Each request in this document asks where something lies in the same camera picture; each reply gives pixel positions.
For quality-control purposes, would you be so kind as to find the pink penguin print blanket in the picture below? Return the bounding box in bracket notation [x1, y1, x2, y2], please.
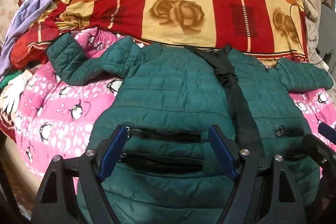
[10, 27, 336, 182]

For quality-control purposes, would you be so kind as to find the black cable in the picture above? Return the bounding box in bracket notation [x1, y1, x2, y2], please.
[289, 3, 327, 65]

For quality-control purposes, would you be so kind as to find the green cloth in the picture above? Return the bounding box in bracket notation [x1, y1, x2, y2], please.
[0, 70, 23, 88]

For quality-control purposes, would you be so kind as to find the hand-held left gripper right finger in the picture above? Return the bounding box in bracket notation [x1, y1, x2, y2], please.
[209, 124, 307, 224]

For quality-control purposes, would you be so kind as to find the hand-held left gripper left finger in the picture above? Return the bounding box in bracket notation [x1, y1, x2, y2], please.
[33, 124, 129, 224]

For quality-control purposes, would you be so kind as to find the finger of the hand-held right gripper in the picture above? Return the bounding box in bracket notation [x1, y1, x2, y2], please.
[318, 122, 336, 145]
[301, 133, 336, 176]

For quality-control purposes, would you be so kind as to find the green quilted puffer jacket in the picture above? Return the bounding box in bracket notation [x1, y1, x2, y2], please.
[47, 32, 333, 224]

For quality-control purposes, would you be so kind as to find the black charger plug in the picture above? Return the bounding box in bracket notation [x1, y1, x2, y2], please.
[323, 50, 334, 65]

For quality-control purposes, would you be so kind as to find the white glove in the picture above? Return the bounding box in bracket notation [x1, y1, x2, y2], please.
[1, 71, 32, 115]

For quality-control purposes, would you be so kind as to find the purple cloth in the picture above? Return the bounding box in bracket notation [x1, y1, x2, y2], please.
[0, 0, 64, 75]

